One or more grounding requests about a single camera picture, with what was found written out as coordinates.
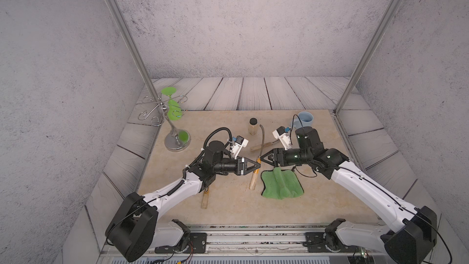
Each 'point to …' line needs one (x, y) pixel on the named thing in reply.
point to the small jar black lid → (253, 126)
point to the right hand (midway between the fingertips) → (265, 159)
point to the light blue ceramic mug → (306, 120)
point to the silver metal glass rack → (178, 140)
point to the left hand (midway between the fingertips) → (260, 169)
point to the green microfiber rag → (281, 184)
